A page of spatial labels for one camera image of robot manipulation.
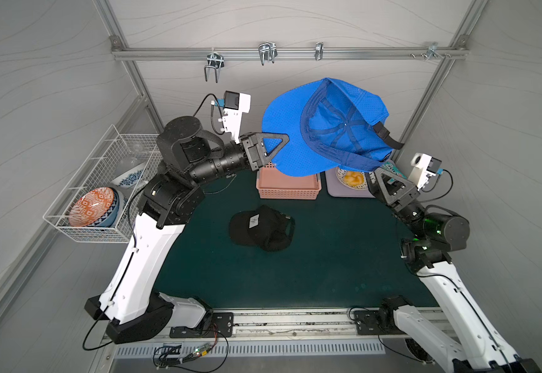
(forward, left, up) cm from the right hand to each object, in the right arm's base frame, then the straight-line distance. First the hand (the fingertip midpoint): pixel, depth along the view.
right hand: (370, 172), depth 49 cm
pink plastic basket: (+36, +25, -49) cm, 66 cm away
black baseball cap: (+11, +27, -47) cm, 55 cm away
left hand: (0, +18, +8) cm, 20 cm away
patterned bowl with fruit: (+40, -14, -48) cm, 64 cm away
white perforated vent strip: (-31, +59, -49) cm, 83 cm away
